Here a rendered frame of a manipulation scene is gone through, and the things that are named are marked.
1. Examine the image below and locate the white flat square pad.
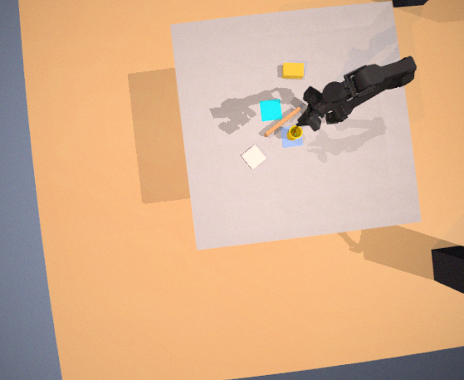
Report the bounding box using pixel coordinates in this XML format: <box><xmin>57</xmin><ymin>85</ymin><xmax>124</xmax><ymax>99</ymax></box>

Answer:
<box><xmin>242</xmin><ymin>145</ymin><xmax>266</xmax><ymax>170</ymax></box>

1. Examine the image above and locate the yellow cup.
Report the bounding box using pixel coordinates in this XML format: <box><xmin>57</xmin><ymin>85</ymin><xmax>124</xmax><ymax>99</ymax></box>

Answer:
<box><xmin>287</xmin><ymin>125</ymin><xmax>303</xmax><ymax>140</ymax></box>

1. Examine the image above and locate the yellow rectangular block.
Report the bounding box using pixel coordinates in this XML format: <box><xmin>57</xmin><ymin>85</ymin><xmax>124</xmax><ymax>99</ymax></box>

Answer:
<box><xmin>282</xmin><ymin>63</ymin><xmax>304</xmax><ymax>79</ymax></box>

